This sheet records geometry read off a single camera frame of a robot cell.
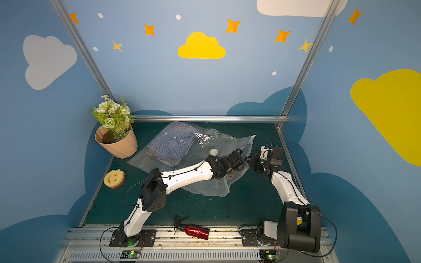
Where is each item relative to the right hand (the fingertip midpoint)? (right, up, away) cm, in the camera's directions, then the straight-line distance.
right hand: (248, 157), depth 88 cm
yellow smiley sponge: (-75, -12, +2) cm, 76 cm away
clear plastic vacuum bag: (-24, +7, +19) cm, 32 cm away
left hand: (-8, -5, -3) cm, 10 cm away
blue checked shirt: (-46, +5, +13) cm, 48 cm away
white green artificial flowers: (-73, +22, 0) cm, 76 cm away
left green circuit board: (-56, -41, -17) cm, 72 cm away
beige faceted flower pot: (-70, +5, +3) cm, 70 cm away
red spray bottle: (-30, -31, -14) cm, 46 cm away
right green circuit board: (+5, -42, -17) cm, 45 cm away
